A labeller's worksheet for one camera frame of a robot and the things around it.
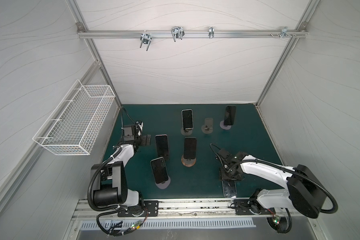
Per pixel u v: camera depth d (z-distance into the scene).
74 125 0.69
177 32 0.77
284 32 0.76
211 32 0.78
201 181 0.83
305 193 0.42
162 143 0.83
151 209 0.74
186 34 0.78
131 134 0.70
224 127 1.07
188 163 0.88
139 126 0.80
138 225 0.69
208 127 1.01
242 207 0.73
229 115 1.04
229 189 0.78
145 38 0.79
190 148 0.81
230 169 0.61
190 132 1.04
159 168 0.72
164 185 0.82
